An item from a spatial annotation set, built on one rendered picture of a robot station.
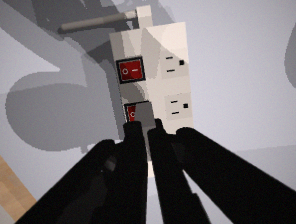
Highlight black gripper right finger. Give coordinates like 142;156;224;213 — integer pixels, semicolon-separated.
144;102;296;224

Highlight white power strip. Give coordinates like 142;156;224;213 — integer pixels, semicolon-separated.
61;5;194;134

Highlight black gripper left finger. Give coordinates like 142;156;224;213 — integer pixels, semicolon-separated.
14;103;150;224

